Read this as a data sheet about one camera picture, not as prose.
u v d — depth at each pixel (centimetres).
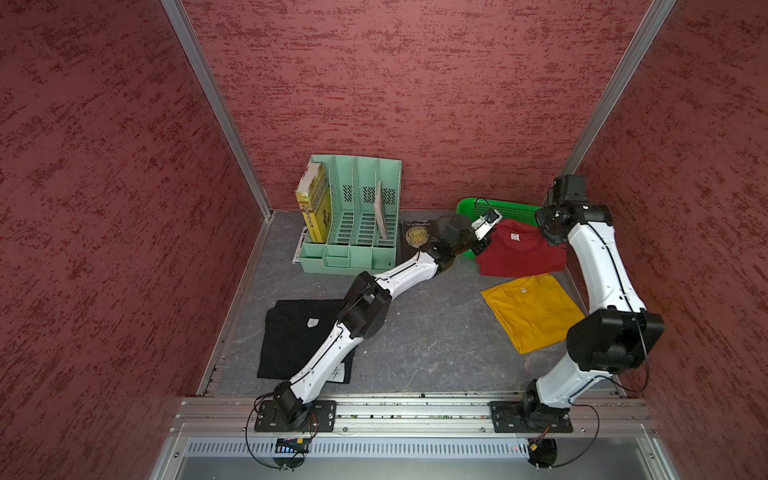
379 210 100
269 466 67
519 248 86
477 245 83
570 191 62
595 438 69
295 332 89
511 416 74
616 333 44
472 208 113
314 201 95
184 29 73
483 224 78
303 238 111
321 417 74
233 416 75
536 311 92
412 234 110
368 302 64
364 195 114
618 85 83
